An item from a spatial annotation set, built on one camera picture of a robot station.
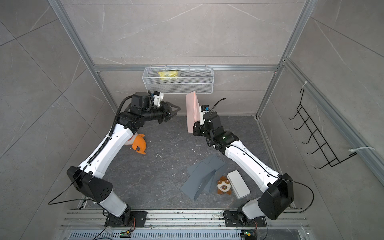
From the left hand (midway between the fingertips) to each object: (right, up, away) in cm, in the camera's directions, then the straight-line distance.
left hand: (181, 107), depth 69 cm
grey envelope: (+21, -33, +25) cm, 47 cm away
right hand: (+7, -7, +7) cm, 12 cm away
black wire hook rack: (+62, -22, -8) cm, 67 cm away
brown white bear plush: (+22, -42, +12) cm, 49 cm away
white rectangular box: (+30, -41, +12) cm, 52 cm away
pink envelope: (+5, 0, +7) cm, 9 cm away
